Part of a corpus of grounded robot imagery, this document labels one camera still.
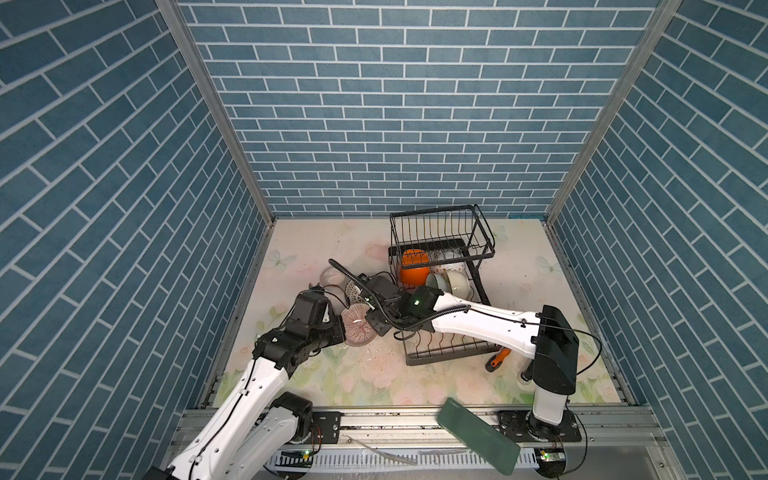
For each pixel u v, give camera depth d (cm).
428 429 75
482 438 72
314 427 73
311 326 58
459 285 89
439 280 89
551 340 51
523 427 74
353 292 58
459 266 99
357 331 80
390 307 58
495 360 82
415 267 77
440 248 108
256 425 47
